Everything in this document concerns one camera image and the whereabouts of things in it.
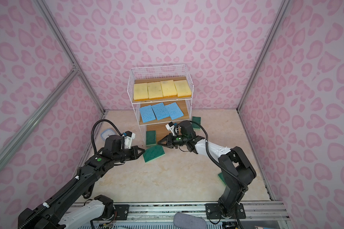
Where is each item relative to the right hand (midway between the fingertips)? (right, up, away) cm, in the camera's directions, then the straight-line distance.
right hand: (160, 144), depth 79 cm
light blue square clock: (-41, +4, +22) cm, 46 cm away
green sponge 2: (-4, -4, -2) cm, 6 cm away
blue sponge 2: (-8, +17, +5) cm, 20 cm away
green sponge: (-9, +1, +22) cm, 23 cm away
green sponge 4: (+24, +14, +31) cm, 42 cm away
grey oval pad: (+12, -35, -11) cm, 38 cm away
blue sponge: (-1, +19, +5) cm, 19 cm away
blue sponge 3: (+7, +19, +5) cm, 21 cm away
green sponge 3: (+35, -19, +5) cm, 40 cm away
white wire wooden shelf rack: (-8, +46, +21) cm, 51 cm away
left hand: (-8, -3, -2) cm, 9 cm away
